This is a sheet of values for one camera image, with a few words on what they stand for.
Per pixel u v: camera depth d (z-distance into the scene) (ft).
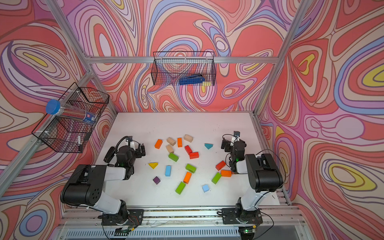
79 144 2.35
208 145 3.32
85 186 1.51
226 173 2.83
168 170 2.91
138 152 2.80
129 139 2.63
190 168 2.95
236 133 2.70
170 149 3.23
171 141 3.28
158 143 3.31
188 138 3.42
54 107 2.02
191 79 2.97
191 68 3.10
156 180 2.75
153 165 2.94
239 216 2.18
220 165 2.96
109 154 3.06
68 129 2.49
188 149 3.17
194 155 3.08
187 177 2.81
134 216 2.40
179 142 3.32
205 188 2.68
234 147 2.46
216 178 2.83
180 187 2.69
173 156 3.12
